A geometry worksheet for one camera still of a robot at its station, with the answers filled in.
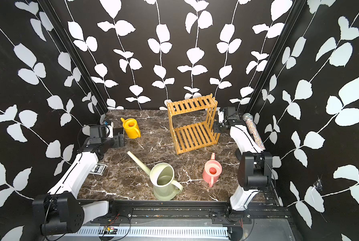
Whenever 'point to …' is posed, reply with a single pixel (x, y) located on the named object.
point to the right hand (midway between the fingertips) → (215, 123)
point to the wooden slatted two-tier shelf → (191, 122)
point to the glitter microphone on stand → (252, 127)
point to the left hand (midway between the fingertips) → (116, 135)
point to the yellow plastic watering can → (132, 127)
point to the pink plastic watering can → (212, 170)
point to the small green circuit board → (112, 230)
